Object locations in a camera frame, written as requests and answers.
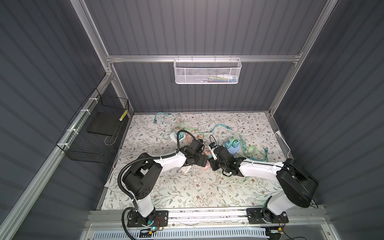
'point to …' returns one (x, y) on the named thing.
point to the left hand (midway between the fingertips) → (200, 158)
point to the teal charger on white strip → (181, 135)
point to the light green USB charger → (232, 139)
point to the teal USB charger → (228, 144)
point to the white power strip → (181, 141)
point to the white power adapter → (185, 169)
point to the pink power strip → (207, 152)
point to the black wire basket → (93, 134)
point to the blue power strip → (233, 150)
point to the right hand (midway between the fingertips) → (212, 160)
